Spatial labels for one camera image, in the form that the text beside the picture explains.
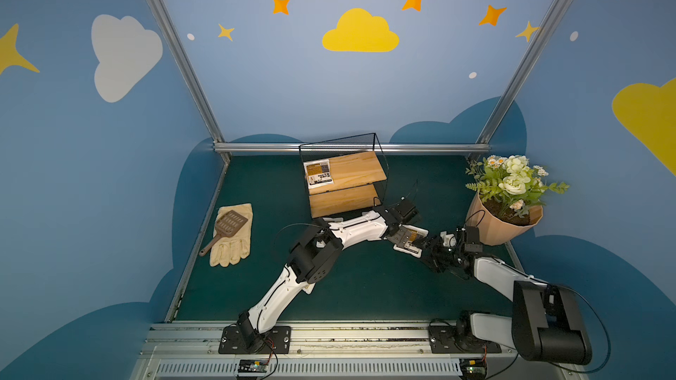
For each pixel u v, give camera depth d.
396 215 0.76
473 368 0.73
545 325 0.42
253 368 0.72
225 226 0.96
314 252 0.58
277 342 0.74
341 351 0.74
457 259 0.69
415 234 0.96
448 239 0.84
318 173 0.93
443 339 0.75
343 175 0.95
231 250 0.92
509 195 0.73
